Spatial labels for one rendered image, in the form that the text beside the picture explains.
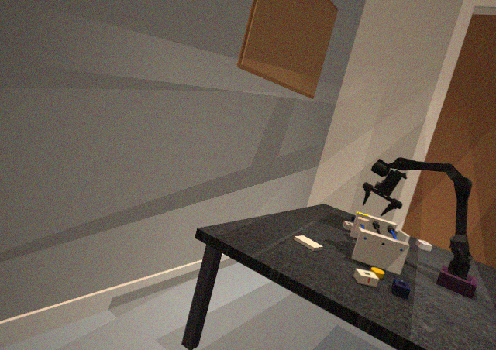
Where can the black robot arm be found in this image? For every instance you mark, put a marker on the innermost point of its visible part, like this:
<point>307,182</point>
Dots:
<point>460,264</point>

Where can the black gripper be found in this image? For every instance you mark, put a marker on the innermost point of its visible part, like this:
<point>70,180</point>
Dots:
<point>386,189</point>

